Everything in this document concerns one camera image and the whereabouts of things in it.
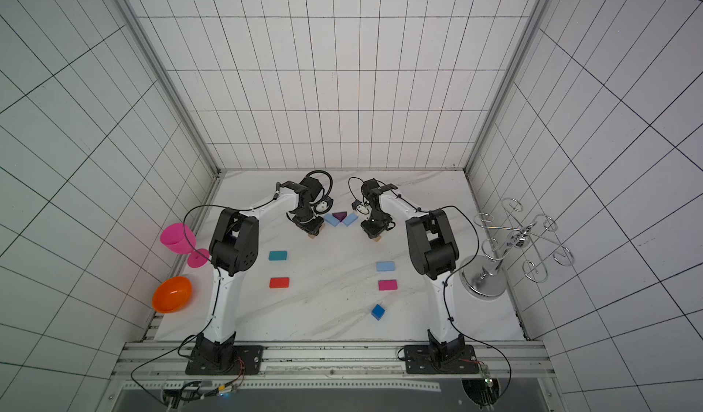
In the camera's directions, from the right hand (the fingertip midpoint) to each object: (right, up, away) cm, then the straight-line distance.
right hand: (377, 226), depth 101 cm
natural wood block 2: (0, -4, -4) cm, 6 cm away
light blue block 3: (+2, -12, -11) cm, 17 cm away
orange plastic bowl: (-66, -19, -18) cm, 71 cm away
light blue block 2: (-10, +3, +2) cm, 11 cm away
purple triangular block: (-14, +4, +2) cm, 15 cm away
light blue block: (-18, +2, +2) cm, 18 cm away
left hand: (-25, -2, -3) cm, 25 cm away
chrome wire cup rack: (+33, -14, -15) cm, 39 cm away
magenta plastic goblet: (-61, -1, -21) cm, 64 cm away
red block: (-34, -17, -13) cm, 40 cm away
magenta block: (+2, -17, -15) cm, 23 cm away
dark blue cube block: (-2, -23, -21) cm, 31 cm away
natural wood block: (-24, -3, -3) cm, 25 cm away
